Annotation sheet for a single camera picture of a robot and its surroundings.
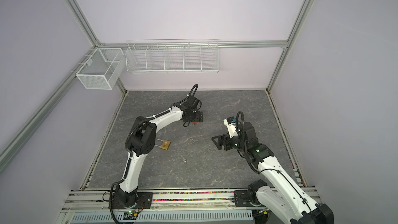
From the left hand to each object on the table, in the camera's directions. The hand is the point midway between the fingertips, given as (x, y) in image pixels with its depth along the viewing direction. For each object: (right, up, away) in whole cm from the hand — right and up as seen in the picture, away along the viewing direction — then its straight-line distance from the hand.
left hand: (199, 119), depth 99 cm
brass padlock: (-20, -15, -8) cm, 26 cm away
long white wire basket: (-17, +41, 0) cm, 45 cm away
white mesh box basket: (-64, +32, 0) cm, 72 cm away
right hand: (+11, -7, -22) cm, 26 cm away
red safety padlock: (-3, -3, +3) cm, 5 cm away
